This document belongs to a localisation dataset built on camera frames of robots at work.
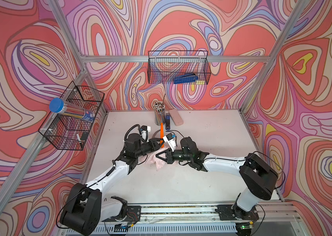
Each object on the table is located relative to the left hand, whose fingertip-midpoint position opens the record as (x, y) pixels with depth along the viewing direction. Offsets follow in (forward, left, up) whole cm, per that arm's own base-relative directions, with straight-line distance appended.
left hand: (165, 142), depth 78 cm
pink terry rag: (-8, +8, -4) cm, 12 cm away
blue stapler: (+30, -1, -17) cm, 34 cm away
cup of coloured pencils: (+28, +4, -9) cm, 30 cm away
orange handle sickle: (+26, +3, -18) cm, 32 cm away
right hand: (-8, +4, -5) cm, 10 cm away
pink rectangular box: (+33, -8, -16) cm, 38 cm away
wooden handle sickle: (+16, +9, -18) cm, 26 cm away
